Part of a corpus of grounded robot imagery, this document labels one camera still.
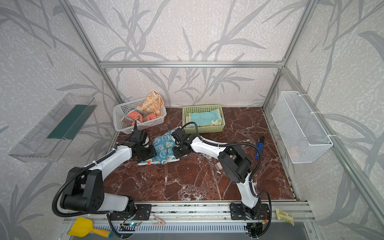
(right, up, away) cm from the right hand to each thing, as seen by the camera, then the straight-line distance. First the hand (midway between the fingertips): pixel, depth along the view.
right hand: (177, 149), depth 91 cm
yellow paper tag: (+55, -28, -20) cm, 65 cm away
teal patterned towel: (-9, +1, +3) cm, 10 cm away
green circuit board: (-19, -32, -20) cm, 42 cm away
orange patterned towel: (-23, +31, +25) cm, 46 cm away
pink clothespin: (-4, -31, -20) cm, 38 cm away
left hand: (-13, 0, -1) cm, 13 cm away
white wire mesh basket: (+58, +10, -29) cm, 65 cm away
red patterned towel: (-30, +20, +17) cm, 40 cm away
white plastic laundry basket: (-47, +25, +20) cm, 56 cm away
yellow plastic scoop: (-42, -34, -19) cm, 58 cm away
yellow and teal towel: (+23, +20, +18) cm, 35 cm away
